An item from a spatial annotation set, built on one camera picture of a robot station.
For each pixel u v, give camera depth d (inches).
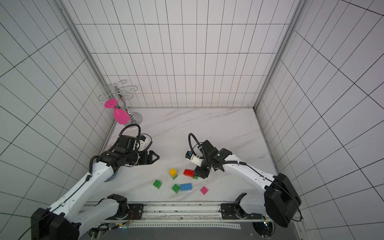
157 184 31.2
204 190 31.1
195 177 32.5
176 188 30.3
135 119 43.5
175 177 32.5
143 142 28.8
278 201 15.8
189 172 32.9
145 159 26.9
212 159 24.0
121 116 36.5
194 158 28.0
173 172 31.2
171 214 28.6
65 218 15.2
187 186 31.5
